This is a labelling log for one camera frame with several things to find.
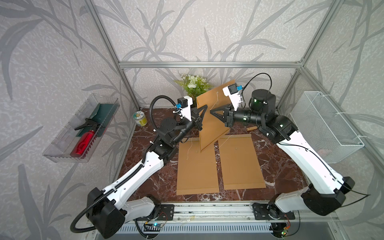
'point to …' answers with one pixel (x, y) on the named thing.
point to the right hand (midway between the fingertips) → (210, 111)
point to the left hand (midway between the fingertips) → (207, 107)
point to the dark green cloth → (102, 117)
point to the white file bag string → (187, 156)
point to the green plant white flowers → (194, 85)
